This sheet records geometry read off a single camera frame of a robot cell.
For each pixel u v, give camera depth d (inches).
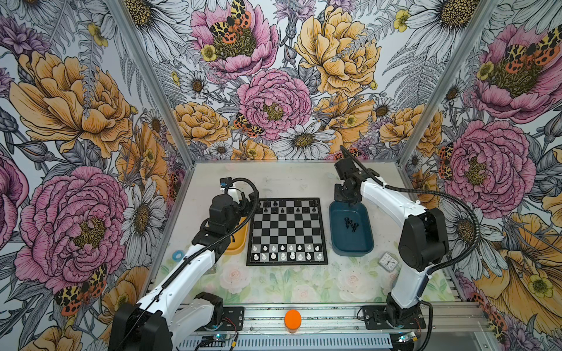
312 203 40.2
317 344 44.0
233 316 29.5
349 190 26.2
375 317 29.1
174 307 17.5
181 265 19.4
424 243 19.4
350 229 38.1
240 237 34.6
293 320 26.1
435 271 20.4
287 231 36.8
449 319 30.2
